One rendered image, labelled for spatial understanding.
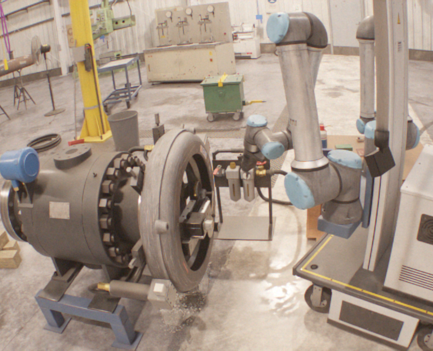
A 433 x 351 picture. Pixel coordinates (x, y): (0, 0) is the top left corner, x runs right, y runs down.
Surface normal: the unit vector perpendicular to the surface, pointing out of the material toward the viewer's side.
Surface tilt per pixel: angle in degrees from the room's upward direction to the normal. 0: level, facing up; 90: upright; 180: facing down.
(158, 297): 23
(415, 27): 90
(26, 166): 90
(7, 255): 0
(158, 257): 86
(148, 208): 57
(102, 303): 0
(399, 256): 90
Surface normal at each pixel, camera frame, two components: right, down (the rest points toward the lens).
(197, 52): -0.47, 0.43
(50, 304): -0.22, 0.44
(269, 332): -0.11, -0.89
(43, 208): -0.24, -0.04
